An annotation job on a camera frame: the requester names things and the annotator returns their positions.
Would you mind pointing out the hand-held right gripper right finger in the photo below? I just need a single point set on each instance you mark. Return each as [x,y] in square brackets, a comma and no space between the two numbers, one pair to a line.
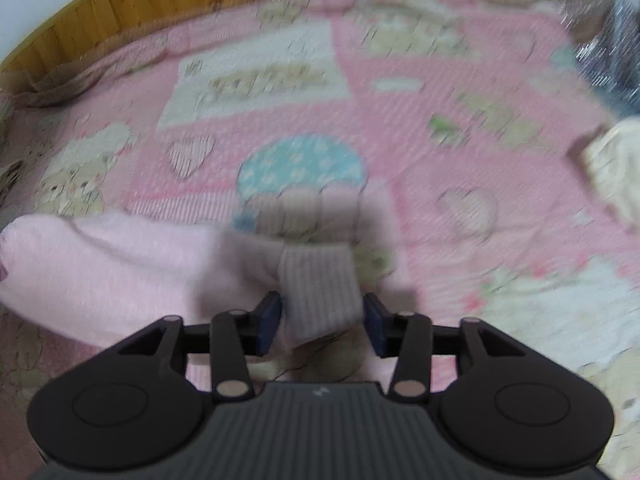
[375,325]

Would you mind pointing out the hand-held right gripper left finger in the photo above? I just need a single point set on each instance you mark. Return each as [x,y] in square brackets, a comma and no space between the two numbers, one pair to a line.
[270,322]

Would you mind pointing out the pink bear printed blanket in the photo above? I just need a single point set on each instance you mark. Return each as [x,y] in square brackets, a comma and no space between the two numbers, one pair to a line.
[425,135]

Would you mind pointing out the bubble wrap sheet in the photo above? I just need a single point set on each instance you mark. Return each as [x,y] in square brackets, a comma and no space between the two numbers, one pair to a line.
[610,50]

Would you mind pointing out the light pink garment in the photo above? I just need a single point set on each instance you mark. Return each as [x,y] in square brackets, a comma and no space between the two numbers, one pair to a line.
[125,270]

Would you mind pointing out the cream pants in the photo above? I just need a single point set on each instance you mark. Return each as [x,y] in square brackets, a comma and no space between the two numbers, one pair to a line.
[615,170]

